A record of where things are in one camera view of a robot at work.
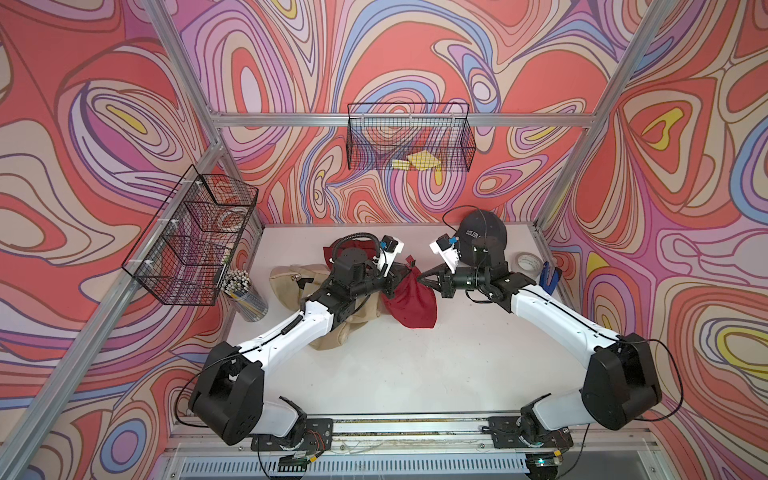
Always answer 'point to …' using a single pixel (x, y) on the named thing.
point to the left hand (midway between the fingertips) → (412, 268)
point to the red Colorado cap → (411, 302)
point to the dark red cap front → (334, 249)
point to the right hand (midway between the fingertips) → (421, 285)
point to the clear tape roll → (529, 265)
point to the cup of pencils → (248, 302)
